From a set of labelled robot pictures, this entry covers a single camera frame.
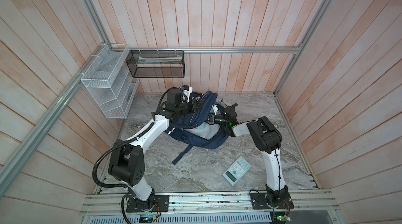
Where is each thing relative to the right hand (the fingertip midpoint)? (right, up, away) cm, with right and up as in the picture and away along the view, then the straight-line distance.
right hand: (199, 118), depth 92 cm
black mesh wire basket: (-29, +36, +11) cm, 48 cm away
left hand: (+2, +7, -11) cm, 13 cm away
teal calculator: (+20, -28, -10) cm, 36 cm away
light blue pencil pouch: (+2, -5, 0) cm, 5 cm away
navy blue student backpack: (-4, -7, -2) cm, 8 cm away
